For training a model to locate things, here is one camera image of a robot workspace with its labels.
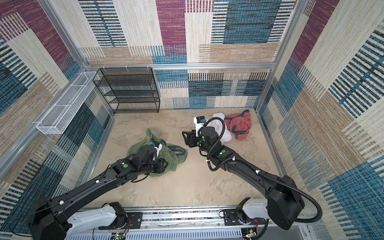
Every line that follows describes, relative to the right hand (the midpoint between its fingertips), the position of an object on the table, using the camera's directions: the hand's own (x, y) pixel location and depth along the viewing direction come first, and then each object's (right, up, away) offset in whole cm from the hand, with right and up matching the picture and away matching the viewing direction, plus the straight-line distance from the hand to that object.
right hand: (187, 133), depth 78 cm
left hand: (-11, -14, 0) cm, 18 cm away
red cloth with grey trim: (+34, +5, +24) cm, 42 cm away
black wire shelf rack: (-43, +30, +32) cm, 61 cm away
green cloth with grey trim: (-10, -13, +13) cm, 21 cm away
